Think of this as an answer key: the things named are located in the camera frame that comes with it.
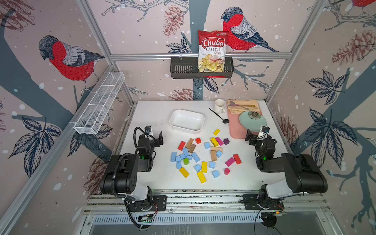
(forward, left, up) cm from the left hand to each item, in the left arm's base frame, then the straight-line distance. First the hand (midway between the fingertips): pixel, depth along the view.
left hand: (156, 129), depth 92 cm
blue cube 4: (-19, -36, -11) cm, 42 cm away
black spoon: (+13, -48, -9) cm, 51 cm away
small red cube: (-3, -27, -9) cm, 29 cm away
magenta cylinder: (-24, -43, -8) cm, 50 cm away
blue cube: (-13, -40, -8) cm, 43 cm away
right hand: (0, -63, 0) cm, 63 cm away
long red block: (-6, -16, -10) cm, 20 cm away
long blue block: (-15, -11, -10) cm, 21 cm away
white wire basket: (+3, +28, +20) cm, 34 cm away
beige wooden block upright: (-14, -37, -8) cm, 40 cm away
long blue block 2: (-14, -25, -11) cm, 31 cm away
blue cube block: (-6, -33, -10) cm, 35 cm away
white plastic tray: (+14, -19, -10) cm, 26 cm away
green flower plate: (+14, -69, -10) cm, 71 cm away
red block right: (-15, -52, -11) cm, 55 cm away
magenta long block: (-18, -46, -10) cm, 50 cm away
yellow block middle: (-21, -31, -9) cm, 38 cm away
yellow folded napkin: (+24, -61, -9) cm, 66 cm away
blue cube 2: (-19, -15, -11) cm, 27 cm away
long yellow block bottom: (-26, -29, -11) cm, 40 cm away
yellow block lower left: (-23, -18, -11) cm, 31 cm away
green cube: (-18, -20, -10) cm, 28 cm away
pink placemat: (+5, -55, -10) cm, 56 cm away
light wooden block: (-5, -21, -9) cm, 24 cm away
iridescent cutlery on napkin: (+32, -57, -10) cm, 66 cm away
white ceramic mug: (+22, -44, -2) cm, 49 cm away
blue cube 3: (-22, -27, -9) cm, 35 cm away
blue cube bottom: (-25, -37, -10) cm, 46 cm away
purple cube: (-4, -46, -9) cm, 47 cm away
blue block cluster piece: (-11, -19, -10) cm, 24 cm away
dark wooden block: (-8, -23, -9) cm, 26 cm away
